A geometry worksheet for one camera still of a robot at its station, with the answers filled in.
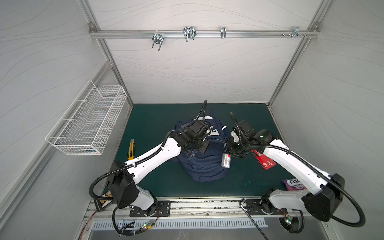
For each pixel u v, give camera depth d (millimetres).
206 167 781
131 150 935
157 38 788
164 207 743
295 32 765
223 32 781
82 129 673
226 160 718
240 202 755
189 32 765
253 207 729
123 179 398
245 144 564
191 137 584
